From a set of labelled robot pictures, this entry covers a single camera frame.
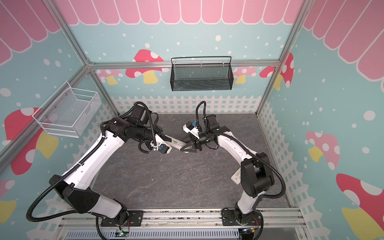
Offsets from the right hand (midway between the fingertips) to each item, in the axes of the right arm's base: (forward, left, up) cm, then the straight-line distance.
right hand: (182, 145), depth 76 cm
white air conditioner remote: (-8, -31, -22) cm, 38 cm away
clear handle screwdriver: (+9, -21, -23) cm, 32 cm away
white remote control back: (-1, +3, +4) cm, 5 cm away
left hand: (0, +7, +5) cm, 8 cm away
